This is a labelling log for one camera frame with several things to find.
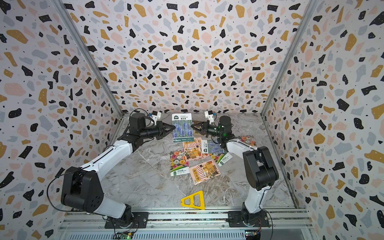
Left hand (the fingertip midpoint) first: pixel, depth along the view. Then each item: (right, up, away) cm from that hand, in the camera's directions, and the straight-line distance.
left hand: (176, 127), depth 78 cm
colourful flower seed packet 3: (+47, -9, +28) cm, 55 cm away
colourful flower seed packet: (-1, -24, +15) cm, 28 cm away
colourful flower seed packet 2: (+26, -20, +19) cm, 38 cm away
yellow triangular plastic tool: (+8, -38, +2) cm, 39 cm away
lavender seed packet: (+3, -2, +2) cm, 4 cm away
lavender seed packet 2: (+18, -14, +25) cm, 34 cm away
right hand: (+8, 0, +2) cm, 8 cm away
